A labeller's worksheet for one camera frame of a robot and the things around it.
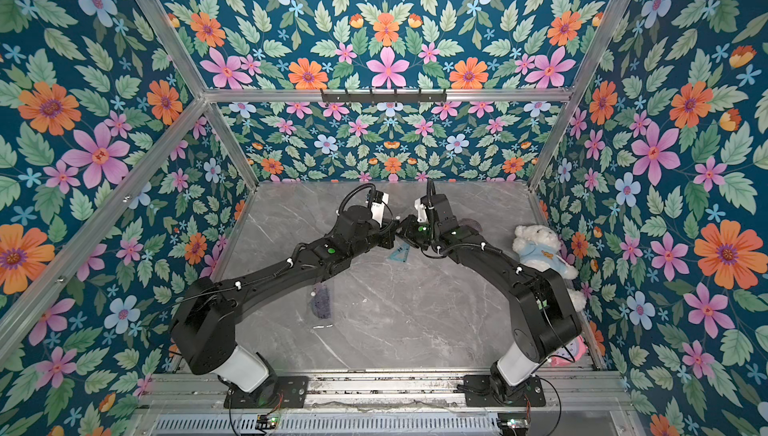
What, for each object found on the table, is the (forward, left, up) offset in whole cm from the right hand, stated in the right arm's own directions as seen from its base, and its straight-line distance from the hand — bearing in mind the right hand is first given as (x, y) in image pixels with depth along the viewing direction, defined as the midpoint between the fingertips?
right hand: (400, 224), depth 85 cm
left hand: (-2, -1, +4) cm, 5 cm away
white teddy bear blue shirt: (-1, -43, -10) cm, 44 cm away
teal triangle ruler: (+2, 0, -18) cm, 18 cm away
